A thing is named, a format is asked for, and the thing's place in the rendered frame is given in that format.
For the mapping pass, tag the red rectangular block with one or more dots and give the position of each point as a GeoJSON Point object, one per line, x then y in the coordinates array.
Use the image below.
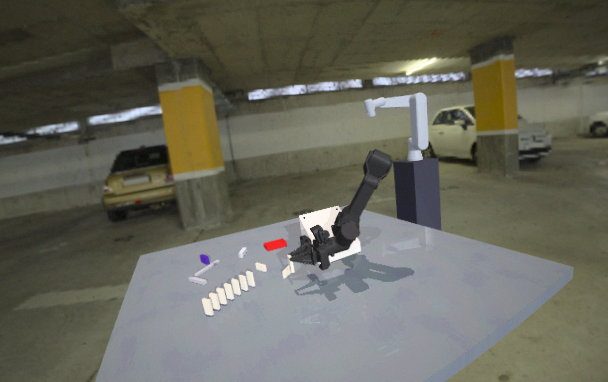
{"type": "Point", "coordinates": [275, 244]}

